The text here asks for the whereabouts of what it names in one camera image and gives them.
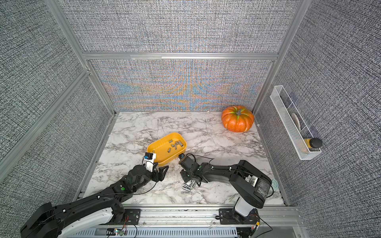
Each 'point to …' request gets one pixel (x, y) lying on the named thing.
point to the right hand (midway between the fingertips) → (183, 168)
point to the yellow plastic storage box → (168, 148)
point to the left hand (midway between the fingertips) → (165, 164)
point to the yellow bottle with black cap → (313, 142)
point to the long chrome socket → (180, 143)
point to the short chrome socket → (170, 141)
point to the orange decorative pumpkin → (237, 119)
